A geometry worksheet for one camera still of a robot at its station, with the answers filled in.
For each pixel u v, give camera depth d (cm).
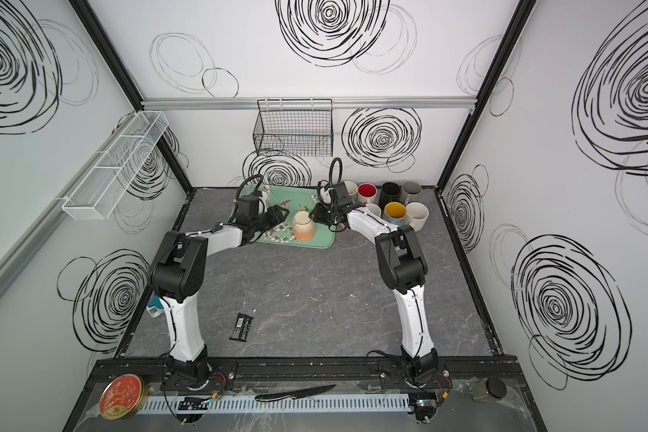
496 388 63
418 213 102
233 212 83
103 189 74
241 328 81
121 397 68
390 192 106
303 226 97
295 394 71
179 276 53
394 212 103
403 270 57
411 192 106
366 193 108
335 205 82
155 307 80
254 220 82
